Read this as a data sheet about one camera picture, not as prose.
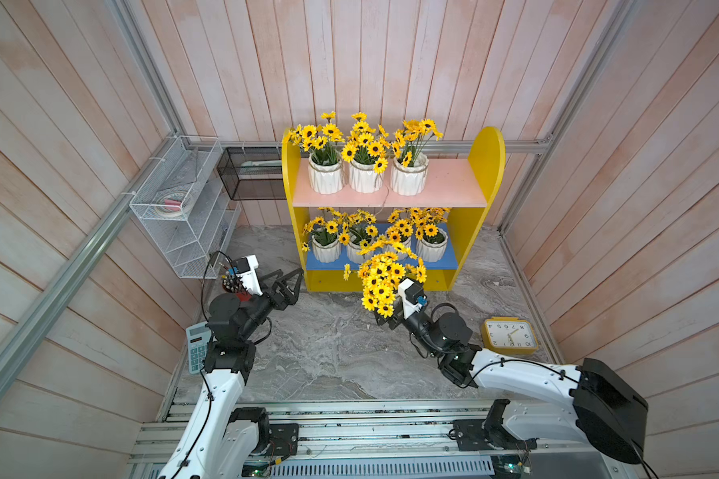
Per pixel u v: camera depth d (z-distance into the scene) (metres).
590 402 0.42
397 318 0.64
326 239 0.88
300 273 0.67
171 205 0.73
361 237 0.88
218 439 0.45
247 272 0.62
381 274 0.60
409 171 0.68
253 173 0.89
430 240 0.88
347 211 0.85
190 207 0.74
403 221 0.82
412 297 0.57
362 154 0.69
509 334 0.89
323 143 0.66
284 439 0.73
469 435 0.72
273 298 0.63
